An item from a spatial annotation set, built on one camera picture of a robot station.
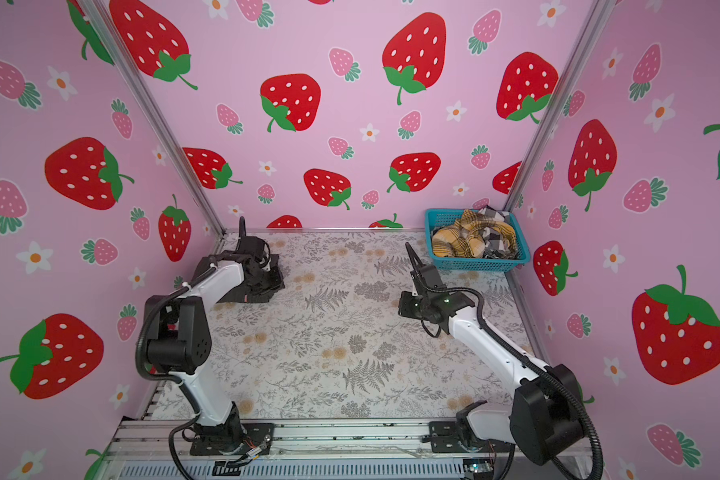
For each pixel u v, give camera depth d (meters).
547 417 0.40
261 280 0.82
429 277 0.64
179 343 0.50
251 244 0.80
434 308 0.61
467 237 1.05
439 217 1.16
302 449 0.73
